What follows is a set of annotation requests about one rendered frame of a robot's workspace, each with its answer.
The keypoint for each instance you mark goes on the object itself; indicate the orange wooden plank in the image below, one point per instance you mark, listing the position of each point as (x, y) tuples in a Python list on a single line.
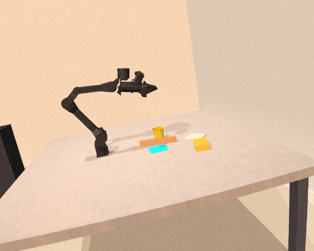
[(168, 139)]

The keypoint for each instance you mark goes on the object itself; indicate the yellow cup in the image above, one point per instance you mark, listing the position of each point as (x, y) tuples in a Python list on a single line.
[(158, 132)]

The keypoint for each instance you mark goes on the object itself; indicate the cream flat square tile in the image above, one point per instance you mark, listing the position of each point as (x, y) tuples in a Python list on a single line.
[(193, 136)]

